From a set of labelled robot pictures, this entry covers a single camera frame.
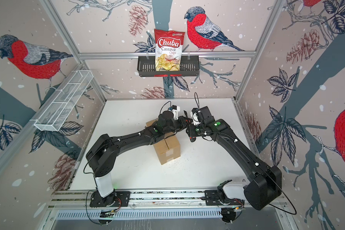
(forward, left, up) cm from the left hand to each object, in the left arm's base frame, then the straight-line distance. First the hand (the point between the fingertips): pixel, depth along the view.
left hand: (194, 121), depth 77 cm
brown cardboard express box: (-12, +15, -8) cm, 20 cm away
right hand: (-4, +4, -5) cm, 7 cm away
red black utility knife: (-6, +4, +6) cm, 9 cm away
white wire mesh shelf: (+1, +74, +6) cm, 74 cm away
